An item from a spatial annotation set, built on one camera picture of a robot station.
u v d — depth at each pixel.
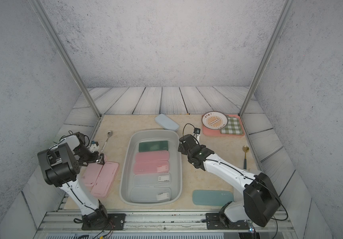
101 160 0.87
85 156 0.83
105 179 0.85
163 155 0.96
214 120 1.15
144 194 0.82
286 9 0.71
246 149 0.99
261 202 0.41
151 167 0.92
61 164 0.54
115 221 0.73
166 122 1.16
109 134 1.08
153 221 0.76
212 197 0.81
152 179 0.87
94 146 0.91
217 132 1.10
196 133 0.72
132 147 0.97
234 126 1.12
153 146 1.02
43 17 0.73
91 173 0.85
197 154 0.61
